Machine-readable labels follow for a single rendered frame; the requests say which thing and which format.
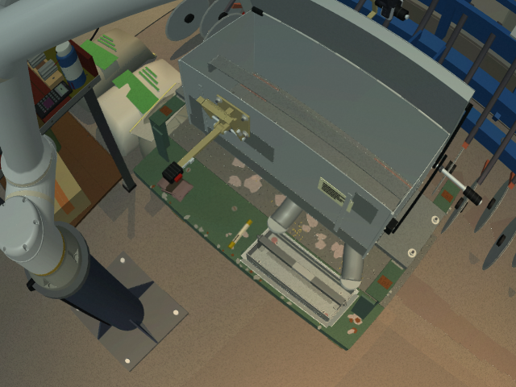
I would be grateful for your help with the grey mounting plate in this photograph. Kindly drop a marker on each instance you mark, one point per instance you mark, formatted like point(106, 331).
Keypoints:
point(419, 230)

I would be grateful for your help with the grey metal disc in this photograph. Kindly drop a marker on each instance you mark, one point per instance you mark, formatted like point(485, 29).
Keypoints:
point(179, 22)
point(213, 18)

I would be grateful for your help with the yellow white tube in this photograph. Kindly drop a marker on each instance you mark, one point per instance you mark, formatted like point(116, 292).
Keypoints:
point(240, 234)

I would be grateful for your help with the black calculator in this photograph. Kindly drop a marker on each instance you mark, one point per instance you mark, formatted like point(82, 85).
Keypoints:
point(52, 101)

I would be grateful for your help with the brass latch plate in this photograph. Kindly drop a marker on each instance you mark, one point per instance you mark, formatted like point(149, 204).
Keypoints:
point(230, 115)

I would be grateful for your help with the yellow nameplate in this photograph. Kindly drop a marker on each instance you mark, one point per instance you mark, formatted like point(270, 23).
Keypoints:
point(332, 190)

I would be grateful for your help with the grey table dark legs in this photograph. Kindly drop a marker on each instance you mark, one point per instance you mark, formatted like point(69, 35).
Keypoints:
point(109, 141)

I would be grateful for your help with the blue white bottle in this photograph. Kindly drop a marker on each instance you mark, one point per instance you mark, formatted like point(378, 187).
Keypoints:
point(70, 66)

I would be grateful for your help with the brass latch lever black knob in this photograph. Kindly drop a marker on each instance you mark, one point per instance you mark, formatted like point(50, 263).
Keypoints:
point(201, 145)

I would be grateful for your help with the brown cardboard box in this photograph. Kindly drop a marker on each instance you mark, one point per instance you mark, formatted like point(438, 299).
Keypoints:
point(84, 161)

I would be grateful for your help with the grey metering spout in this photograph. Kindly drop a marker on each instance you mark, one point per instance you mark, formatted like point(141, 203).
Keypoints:
point(352, 270)
point(284, 215)

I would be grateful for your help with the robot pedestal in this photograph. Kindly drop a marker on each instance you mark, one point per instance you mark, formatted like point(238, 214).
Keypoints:
point(111, 300)

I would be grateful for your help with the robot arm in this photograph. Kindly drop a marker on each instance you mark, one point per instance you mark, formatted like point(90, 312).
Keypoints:
point(24, 161)

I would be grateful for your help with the dark red crate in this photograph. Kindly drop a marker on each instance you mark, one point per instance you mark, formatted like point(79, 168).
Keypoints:
point(82, 58)

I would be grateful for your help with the black corner block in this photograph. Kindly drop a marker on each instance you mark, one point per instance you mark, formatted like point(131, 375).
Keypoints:
point(391, 226)

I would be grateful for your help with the white calibration tray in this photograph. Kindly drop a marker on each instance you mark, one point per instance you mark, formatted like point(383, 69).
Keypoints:
point(258, 262)

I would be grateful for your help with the green support post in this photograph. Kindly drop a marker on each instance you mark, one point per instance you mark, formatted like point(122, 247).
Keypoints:
point(161, 133)

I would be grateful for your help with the grey hopper lid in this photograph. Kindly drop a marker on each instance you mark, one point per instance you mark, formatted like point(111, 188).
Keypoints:
point(342, 109)

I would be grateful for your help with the beige seed sack green label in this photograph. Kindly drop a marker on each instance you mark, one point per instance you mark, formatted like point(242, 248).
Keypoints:
point(117, 117)
point(133, 48)

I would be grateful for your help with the green base plate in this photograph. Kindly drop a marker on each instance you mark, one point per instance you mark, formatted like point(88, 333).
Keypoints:
point(209, 201)

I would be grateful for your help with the grey grain drill hopper body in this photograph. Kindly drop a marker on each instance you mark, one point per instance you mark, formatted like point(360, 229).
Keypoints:
point(282, 169)

